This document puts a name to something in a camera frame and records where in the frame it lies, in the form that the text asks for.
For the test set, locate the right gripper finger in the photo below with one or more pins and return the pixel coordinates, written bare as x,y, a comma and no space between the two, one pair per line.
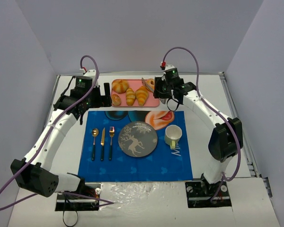
163,101
144,83

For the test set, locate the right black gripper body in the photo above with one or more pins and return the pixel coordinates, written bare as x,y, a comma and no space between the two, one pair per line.
158,88

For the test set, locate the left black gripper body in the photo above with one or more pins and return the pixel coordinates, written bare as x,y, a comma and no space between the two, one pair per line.
99,97

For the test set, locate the large striped croissant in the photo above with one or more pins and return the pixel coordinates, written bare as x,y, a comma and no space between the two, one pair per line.
141,95

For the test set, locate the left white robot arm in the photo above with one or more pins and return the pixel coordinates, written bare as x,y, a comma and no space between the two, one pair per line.
32,172

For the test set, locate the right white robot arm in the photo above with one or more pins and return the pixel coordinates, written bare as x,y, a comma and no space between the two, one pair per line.
226,139

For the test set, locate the round donut bread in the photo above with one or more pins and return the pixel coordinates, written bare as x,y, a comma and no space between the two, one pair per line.
150,84

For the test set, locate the pumpkin shaped bread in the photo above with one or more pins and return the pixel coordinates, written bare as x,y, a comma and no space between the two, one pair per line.
120,85

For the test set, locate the small round bun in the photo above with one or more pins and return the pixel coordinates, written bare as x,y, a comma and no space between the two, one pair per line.
116,100

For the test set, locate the small striped croissant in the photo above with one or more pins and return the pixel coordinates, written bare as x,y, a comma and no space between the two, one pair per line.
130,96

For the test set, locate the pink plastic tray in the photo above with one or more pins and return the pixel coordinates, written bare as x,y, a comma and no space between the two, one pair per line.
135,84

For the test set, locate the pale green mug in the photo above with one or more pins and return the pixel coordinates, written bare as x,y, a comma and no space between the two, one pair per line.
173,134

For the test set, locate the grey reindeer plate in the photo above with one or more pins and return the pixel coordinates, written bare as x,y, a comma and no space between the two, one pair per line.
137,139

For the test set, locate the blue printed placemat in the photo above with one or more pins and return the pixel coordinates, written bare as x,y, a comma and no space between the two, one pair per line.
163,164

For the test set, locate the gold spoon dark handle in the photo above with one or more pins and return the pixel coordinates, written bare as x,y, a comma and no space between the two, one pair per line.
94,135

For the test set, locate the gold fork dark handle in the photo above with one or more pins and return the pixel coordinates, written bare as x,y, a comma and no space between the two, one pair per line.
111,134

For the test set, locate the gold knife dark handle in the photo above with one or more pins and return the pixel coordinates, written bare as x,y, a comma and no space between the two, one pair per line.
102,144

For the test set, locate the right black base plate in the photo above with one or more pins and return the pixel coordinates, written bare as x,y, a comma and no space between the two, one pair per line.
200,195

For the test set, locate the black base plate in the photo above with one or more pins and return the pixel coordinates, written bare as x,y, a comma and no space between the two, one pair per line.
75,203
200,195

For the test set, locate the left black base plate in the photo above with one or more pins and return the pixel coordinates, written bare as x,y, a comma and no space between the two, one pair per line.
75,203

